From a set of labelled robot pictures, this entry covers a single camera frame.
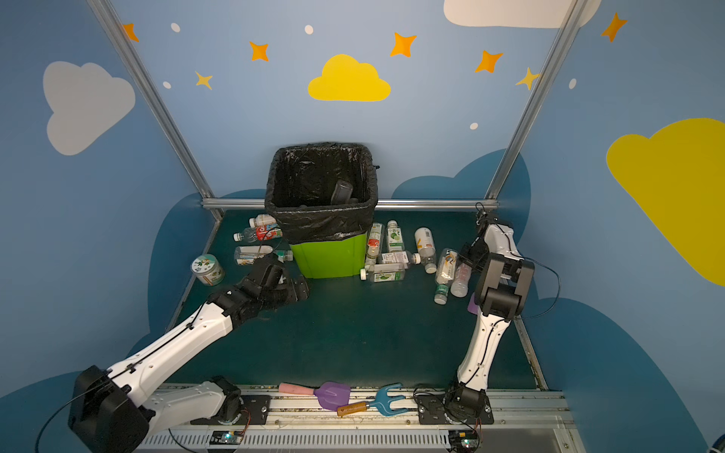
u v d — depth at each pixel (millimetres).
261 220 1139
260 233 1105
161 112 880
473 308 938
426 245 1044
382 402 748
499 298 594
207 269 931
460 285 936
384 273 982
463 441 711
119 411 379
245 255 1017
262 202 730
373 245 1038
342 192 964
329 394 763
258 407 753
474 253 867
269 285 619
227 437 716
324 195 1006
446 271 965
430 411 742
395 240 1087
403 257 1042
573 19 700
